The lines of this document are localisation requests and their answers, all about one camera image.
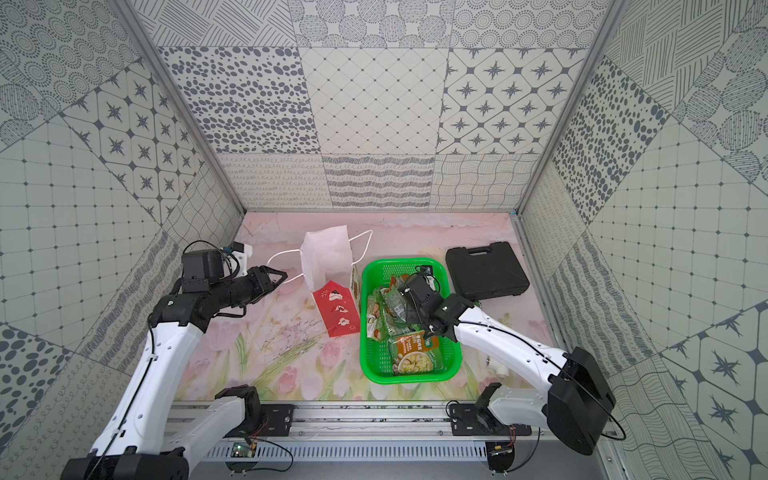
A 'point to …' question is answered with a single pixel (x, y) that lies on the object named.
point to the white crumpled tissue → (498, 367)
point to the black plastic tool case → (486, 273)
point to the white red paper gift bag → (326, 256)
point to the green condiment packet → (395, 307)
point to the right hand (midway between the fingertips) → (421, 308)
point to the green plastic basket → (377, 273)
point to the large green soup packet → (415, 353)
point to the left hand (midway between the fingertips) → (278, 272)
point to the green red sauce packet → (378, 315)
